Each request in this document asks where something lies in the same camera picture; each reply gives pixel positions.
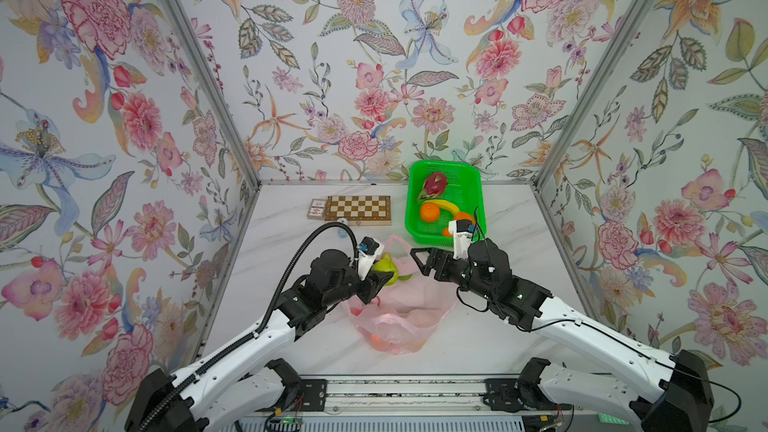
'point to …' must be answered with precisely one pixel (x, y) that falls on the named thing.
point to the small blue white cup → (342, 220)
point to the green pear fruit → (386, 264)
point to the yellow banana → (443, 205)
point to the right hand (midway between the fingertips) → (418, 252)
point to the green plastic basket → (465, 190)
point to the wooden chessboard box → (359, 210)
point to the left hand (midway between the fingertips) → (388, 272)
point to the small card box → (316, 209)
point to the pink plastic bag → (406, 315)
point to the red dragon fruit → (435, 184)
